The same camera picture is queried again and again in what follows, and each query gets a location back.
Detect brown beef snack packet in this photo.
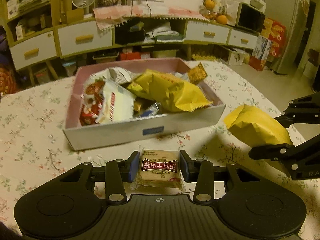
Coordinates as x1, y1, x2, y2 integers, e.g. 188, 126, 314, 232
130, 147, 185, 192

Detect large yellow snack bag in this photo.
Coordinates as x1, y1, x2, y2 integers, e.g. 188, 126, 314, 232
224, 105, 292, 148

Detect red snack packet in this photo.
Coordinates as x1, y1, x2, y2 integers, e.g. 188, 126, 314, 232
79, 79, 105, 126

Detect white printed snack bag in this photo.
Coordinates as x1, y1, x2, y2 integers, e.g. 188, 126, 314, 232
84, 67, 140, 88

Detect gold snack bar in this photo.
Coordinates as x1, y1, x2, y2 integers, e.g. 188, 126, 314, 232
187, 62, 208, 85

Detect pink and silver cardboard box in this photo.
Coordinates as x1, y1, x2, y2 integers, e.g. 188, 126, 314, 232
64, 58, 225, 150

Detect red orange gift boxes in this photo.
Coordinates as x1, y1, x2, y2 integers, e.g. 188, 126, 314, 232
249, 17, 286, 71

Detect floral tablecloth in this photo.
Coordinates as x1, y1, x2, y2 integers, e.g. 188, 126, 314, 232
1, 61, 319, 239

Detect black microwave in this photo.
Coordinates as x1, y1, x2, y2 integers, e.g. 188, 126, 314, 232
235, 3, 265, 33

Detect yellow egg carton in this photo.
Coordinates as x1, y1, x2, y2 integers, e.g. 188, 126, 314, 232
191, 54, 217, 62

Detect red box under cabinet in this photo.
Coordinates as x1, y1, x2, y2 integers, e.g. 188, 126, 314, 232
119, 51, 150, 61

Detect clear plastic storage bin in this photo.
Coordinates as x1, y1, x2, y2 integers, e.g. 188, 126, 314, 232
152, 49, 178, 58

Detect oranges on cabinet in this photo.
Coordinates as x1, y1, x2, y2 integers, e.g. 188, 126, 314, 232
199, 0, 228, 25

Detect orange red round bag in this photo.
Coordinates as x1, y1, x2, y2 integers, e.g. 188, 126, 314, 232
0, 63, 18, 94

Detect pink cloth on cabinet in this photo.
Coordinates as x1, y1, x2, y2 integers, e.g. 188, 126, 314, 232
93, 4, 208, 30

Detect white and wood cabinet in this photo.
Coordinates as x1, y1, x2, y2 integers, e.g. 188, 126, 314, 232
1, 0, 258, 80

